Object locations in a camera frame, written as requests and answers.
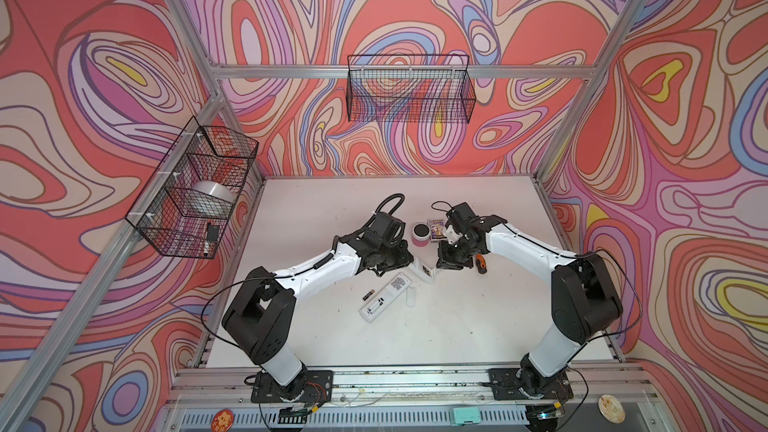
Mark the red round sticker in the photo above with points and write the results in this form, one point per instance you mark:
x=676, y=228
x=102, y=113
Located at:
x=222, y=421

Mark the orange handled screwdriver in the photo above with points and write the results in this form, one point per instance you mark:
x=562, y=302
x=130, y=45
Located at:
x=480, y=264

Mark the beige round disc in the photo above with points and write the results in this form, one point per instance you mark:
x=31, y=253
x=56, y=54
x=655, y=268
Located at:
x=611, y=409

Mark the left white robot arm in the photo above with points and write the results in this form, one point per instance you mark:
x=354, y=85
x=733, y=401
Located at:
x=262, y=308

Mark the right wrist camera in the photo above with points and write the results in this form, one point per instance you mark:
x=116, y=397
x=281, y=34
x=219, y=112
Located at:
x=452, y=233

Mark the black wire basket back wall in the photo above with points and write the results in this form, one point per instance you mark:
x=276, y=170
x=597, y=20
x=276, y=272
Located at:
x=409, y=88

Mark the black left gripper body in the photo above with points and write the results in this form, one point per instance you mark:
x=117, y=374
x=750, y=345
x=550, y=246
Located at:
x=393, y=258

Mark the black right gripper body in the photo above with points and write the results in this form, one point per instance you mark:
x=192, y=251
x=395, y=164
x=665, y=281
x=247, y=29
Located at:
x=456, y=255

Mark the pink round speaker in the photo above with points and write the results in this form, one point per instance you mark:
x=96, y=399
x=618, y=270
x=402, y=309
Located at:
x=420, y=234

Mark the black wire basket wall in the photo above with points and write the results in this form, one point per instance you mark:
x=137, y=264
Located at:
x=409, y=88
x=201, y=179

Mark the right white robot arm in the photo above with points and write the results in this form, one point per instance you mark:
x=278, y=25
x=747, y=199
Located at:
x=583, y=297

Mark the small purple card box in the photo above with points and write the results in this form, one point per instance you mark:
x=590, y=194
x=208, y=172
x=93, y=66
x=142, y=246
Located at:
x=437, y=229

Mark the black wire basket left wall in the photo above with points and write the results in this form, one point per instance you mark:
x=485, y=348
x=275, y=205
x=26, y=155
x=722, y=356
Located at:
x=201, y=179

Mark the green box on rail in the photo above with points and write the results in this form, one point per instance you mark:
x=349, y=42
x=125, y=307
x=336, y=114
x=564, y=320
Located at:
x=465, y=416

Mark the silver tape roll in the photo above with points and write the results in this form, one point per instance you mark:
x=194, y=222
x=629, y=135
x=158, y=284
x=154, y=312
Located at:
x=210, y=199

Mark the white remote with back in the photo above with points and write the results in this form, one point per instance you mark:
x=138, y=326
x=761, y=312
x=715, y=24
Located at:
x=381, y=300

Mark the white remote with coloured buttons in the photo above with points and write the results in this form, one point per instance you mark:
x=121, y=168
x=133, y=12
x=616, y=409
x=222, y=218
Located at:
x=421, y=271

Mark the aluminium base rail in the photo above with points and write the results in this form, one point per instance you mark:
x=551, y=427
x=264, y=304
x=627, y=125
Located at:
x=400, y=385

